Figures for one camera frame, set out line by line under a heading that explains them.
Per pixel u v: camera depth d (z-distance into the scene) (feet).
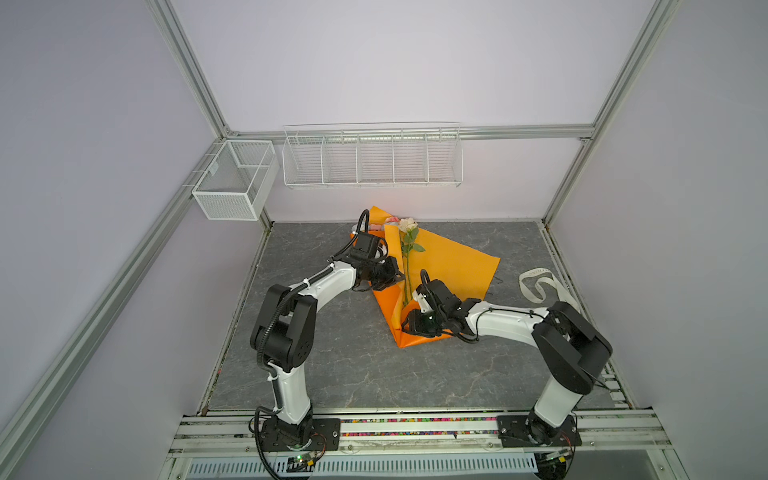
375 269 2.65
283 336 1.63
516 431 2.41
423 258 3.63
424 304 2.46
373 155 3.23
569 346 1.54
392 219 3.80
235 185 3.25
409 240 3.71
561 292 3.27
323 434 2.42
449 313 2.31
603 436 2.44
